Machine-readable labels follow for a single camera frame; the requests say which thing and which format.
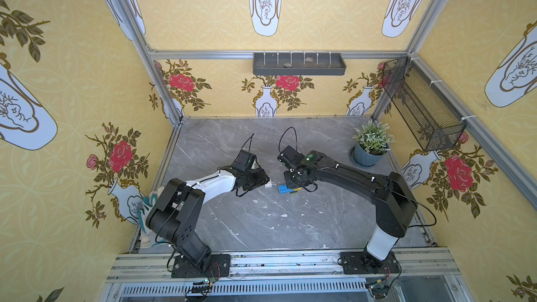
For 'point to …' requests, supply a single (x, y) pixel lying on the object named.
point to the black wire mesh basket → (433, 119)
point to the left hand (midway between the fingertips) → (269, 180)
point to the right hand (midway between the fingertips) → (292, 188)
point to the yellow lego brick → (297, 189)
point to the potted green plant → (372, 140)
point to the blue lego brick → (284, 189)
